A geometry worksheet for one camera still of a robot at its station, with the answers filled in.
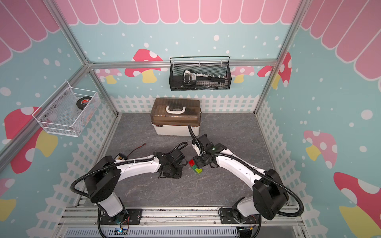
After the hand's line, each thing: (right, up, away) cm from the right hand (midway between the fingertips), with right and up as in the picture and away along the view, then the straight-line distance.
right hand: (199, 160), depth 84 cm
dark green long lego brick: (-3, -5, +5) cm, 8 cm away
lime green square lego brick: (0, -7, +3) cm, 7 cm away
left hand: (-12, -11, +2) cm, 16 cm away
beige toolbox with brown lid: (-16, +26, +5) cm, 31 cm away
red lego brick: (-5, -2, +5) cm, 7 cm away
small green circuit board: (-39, -32, -13) cm, 52 cm away
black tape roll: (-63, +32, -6) cm, 71 cm away
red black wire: (-38, +7, +18) cm, 43 cm away
